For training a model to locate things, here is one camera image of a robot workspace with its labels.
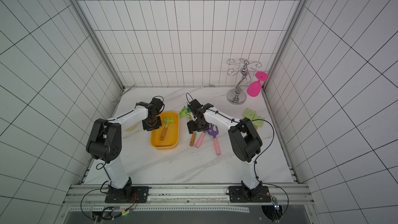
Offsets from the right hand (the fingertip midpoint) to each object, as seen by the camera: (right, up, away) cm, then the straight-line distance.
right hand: (190, 131), depth 90 cm
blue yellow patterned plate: (-21, +8, -32) cm, 39 cm away
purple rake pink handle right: (+14, -1, +4) cm, 15 cm away
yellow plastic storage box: (-12, -4, +5) cm, 13 cm away
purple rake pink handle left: (+6, -5, +1) cm, 8 cm away
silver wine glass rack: (+34, +22, +22) cm, 46 cm away
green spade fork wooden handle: (-15, +5, +7) cm, 18 cm away
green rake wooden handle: (+2, -5, +1) cm, 5 cm away
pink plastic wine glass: (+42, +27, +9) cm, 50 cm away
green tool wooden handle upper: (-6, +10, +13) cm, 17 cm away
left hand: (-23, +1, +2) cm, 23 cm away
